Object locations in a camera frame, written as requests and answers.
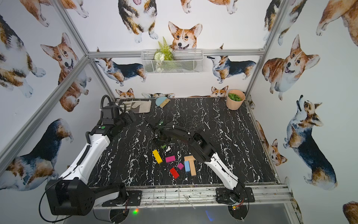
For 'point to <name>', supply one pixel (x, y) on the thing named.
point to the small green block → (163, 147)
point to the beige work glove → (136, 106)
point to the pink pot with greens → (235, 98)
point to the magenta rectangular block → (170, 158)
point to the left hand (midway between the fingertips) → (130, 113)
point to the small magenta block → (180, 166)
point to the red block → (174, 172)
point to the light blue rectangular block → (187, 166)
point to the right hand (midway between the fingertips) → (159, 145)
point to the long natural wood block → (189, 157)
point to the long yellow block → (157, 157)
